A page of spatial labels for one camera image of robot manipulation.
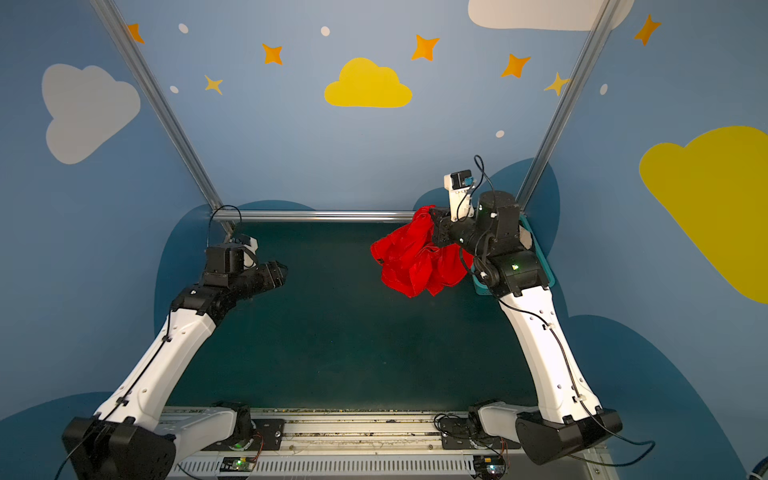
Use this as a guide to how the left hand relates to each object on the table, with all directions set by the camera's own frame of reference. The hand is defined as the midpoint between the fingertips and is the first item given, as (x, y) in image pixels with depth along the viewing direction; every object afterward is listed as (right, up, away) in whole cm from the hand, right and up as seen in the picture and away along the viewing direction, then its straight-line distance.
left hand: (281, 270), depth 79 cm
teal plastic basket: (+58, -7, +14) cm, 60 cm away
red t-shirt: (+35, +2, -7) cm, 36 cm away
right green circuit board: (+53, -47, -7) cm, 72 cm away
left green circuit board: (-8, -47, -8) cm, 48 cm away
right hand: (+39, +15, -14) cm, 44 cm away
